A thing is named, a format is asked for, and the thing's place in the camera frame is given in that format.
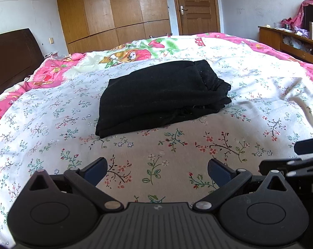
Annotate clear plastic clutter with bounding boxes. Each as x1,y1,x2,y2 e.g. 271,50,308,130
43,51,69,61

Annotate wooden sideboard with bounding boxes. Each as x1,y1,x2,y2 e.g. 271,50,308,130
258,25,313,67

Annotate dark wooden headboard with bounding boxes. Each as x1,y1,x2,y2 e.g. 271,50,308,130
0,28,47,99

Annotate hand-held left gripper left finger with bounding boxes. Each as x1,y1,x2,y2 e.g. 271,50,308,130
22,157,124,212

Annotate wooden wardrobe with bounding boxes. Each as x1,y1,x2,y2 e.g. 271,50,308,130
54,0,172,54

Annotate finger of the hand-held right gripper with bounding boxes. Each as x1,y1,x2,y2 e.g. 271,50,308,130
293,136,313,155
258,157,313,178

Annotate floral printed blanket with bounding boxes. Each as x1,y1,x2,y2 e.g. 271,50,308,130
0,32,313,245

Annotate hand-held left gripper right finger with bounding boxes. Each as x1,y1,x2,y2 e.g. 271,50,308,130
192,158,293,211

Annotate wooden door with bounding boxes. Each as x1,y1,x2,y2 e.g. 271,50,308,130
171,0,221,36

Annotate black pants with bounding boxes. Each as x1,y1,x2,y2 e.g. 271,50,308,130
95,60,232,139

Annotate pink cloth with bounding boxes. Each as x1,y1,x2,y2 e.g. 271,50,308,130
280,0,313,32

